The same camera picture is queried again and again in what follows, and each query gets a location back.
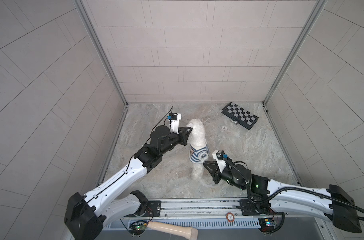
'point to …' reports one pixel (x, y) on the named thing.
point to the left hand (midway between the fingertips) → (195, 128)
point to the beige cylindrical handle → (189, 232)
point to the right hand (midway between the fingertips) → (203, 168)
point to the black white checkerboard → (240, 114)
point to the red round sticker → (230, 216)
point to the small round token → (224, 128)
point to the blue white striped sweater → (199, 156)
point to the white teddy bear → (197, 139)
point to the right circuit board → (267, 224)
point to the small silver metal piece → (236, 122)
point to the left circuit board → (138, 227)
